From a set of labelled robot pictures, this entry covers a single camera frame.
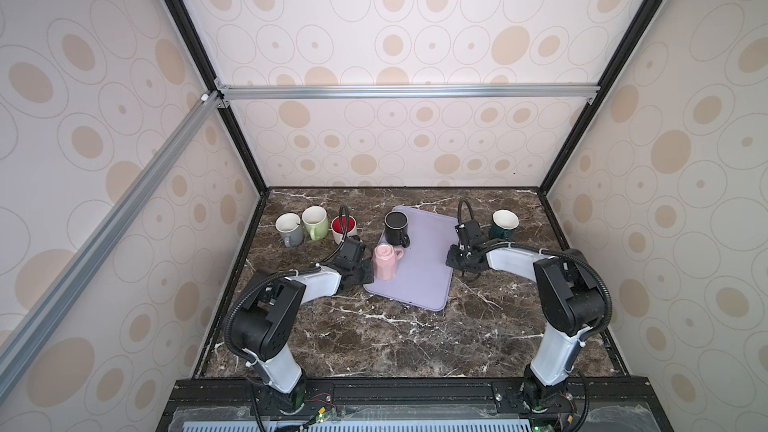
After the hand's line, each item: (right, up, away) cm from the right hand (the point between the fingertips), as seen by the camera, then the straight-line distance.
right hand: (451, 260), depth 99 cm
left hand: (-25, -1, -4) cm, 25 cm away
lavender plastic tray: (-14, 0, -2) cm, 14 cm away
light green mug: (-45, +13, -1) cm, 47 cm away
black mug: (-19, +11, -2) cm, 22 cm away
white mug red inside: (-37, +12, +3) cm, 39 cm away
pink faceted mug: (-22, +2, -11) cm, 25 cm away
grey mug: (-53, +11, -2) cm, 54 cm away
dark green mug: (+18, +12, 0) cm, 22 cm away
